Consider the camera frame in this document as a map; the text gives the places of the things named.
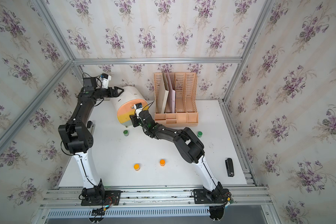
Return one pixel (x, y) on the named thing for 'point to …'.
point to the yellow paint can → (136, 167)
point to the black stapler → (229, 166)
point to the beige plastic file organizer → (185, 84)
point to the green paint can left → (126, 133)
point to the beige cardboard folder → (163, 94)
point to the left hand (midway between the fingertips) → (118, 90)
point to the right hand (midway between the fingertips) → (133, 114)
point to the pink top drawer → (128, 106)
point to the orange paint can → (162, 162)
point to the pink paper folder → (170, 95)
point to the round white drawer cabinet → (129, 93)
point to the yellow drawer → (123, 117)
